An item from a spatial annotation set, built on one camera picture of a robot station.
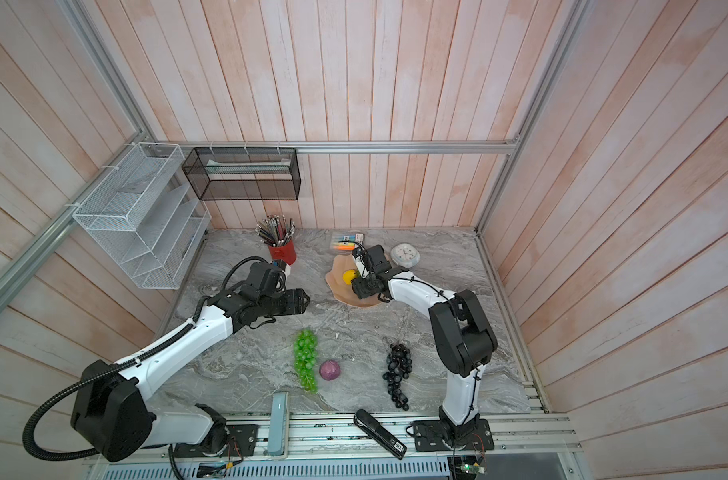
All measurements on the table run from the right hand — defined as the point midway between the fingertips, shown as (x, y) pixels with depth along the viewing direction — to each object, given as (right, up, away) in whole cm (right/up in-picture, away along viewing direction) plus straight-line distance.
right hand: (364, 279), depth 97 cm
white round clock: (+16, +9, +13) cm, 22 cm away
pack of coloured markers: (-7, +14, +17) cm, 23 cm away
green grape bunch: (-17, -22, -13) cm, 31 cm away
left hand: (-19, -7, -14) cm, 24 cm away
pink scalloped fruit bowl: (-8, -4, +3) cm, 9 cm away
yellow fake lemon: (-6, +1, +4) cm, 7 cm away
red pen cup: (-28, +9, +7) cm, 30 cm away
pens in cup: (-31, +17, +3) cm, 35 cm away
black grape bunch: (+9, -23, -15) cm, 29 cm away
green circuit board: (+25, -43, -27) cm, 57 cm away
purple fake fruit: (-10, -24, -17) cm, 31 cm away
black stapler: (+2, -36, -25) cm, 44 cm away
